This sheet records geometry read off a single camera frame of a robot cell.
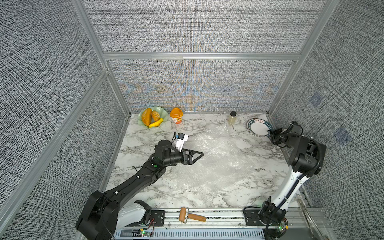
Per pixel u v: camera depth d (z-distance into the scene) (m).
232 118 1.07
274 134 0.92
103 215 0.40
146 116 1.06
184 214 0.74
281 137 0.80
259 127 1.07
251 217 0.73
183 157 0.66
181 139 0.70
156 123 1.06
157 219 0.74
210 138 1.00
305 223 0.73
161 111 1.14
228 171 0.88
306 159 0.55
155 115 1.09
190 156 0.65
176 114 1.06
